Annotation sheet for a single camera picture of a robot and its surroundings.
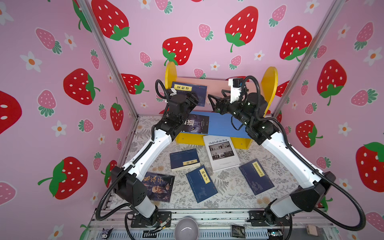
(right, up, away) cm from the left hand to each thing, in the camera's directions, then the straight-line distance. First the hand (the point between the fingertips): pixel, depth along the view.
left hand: (195, 94), depth 72 cm
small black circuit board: (+20, -65, -3) cm, 68 cm away
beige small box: (+56, -65, -2) cm, 86 cm away
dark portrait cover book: (-20, -50, +12) cm, 56 cm away
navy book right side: (+36, -46, +15) cm, 60 cm away
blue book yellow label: (+4, -49, +14) cm, 51 cm away
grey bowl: (-4, -65, -2) cm, 65 cm away
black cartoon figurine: (-42, -66, -4) cm, 78 cm away
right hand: (+8, -1, -9) cm, 13 cm away
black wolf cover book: (+1, -13, +23) cm, 27 cm away
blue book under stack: (-8, -37, +24) cm, 45 cm away
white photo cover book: (+17, -32, +23) cm, 43 cm away
